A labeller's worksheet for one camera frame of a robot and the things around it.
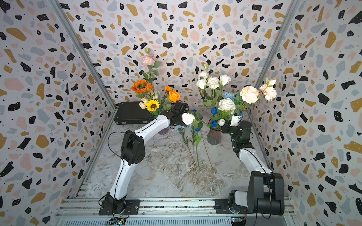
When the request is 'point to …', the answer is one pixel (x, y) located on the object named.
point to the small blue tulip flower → (197, 138)
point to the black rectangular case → (130, 112)
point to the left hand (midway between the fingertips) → (188, 120)
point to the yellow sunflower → (152, 105)
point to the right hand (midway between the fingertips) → (222, 119)
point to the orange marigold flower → (168, 88)
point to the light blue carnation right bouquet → (227, 95)
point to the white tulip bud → (221, 122)
